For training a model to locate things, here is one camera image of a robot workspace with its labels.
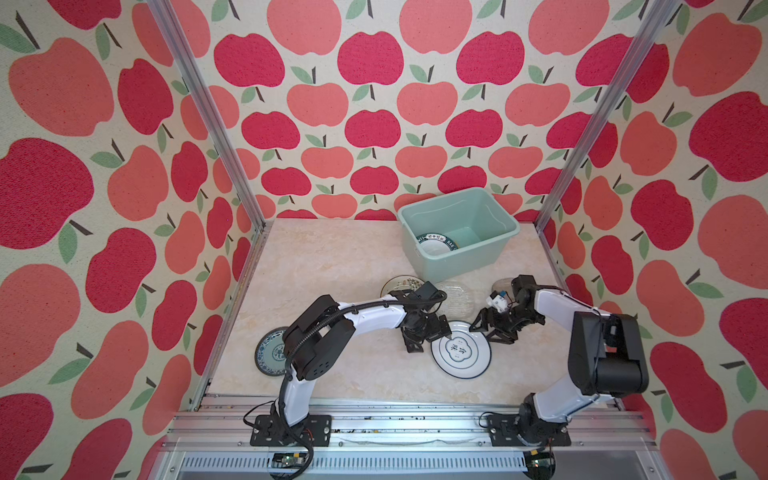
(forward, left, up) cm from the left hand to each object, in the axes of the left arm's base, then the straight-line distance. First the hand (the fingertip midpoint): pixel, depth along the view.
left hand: (448, 346), depth 85 cm
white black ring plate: (-1, -5, -3) cm, 6 cm away
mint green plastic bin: (+47, -11, -3) cm, 49 cm away
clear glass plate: (+17, -7, -4) cm, 19 cm away
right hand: (+5, -13, -2) cm, 13 cm away
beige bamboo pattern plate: (+24, +12, -3) cm, 27 cm away
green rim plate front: (+41, -2, 0) cm, 41 cm away
